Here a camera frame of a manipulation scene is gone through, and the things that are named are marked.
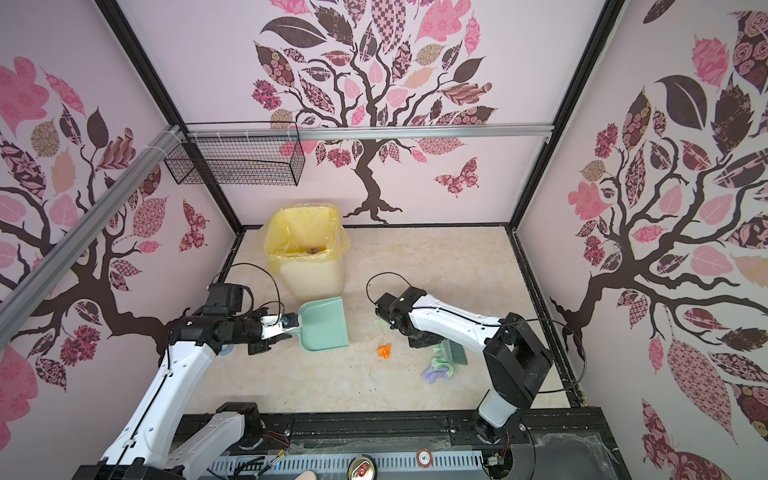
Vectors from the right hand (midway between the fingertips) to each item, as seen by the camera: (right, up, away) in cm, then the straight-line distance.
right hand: (432, 335), depth 83 cm
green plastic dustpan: (-30, +4, -3) cm, 31 cm away
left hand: (-40, +3, -6) cm, 41 cm away
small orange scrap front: (-14, -6, +3) cm, 15 cm away
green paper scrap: (+2, -7, +1) cm, 8 cm away
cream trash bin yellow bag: (-41, +27, +18) cm, 52 cm away
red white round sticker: (-4, -26, -13) cm, 29 cm away
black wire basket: (-51, +56, +12) cm, 77 cm away
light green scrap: (-13, +6, -12) cm, 19 cm away
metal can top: (-18, -21, -22) cm, 35 cm away
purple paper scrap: (0, -11, 0) cm, 11 cm away
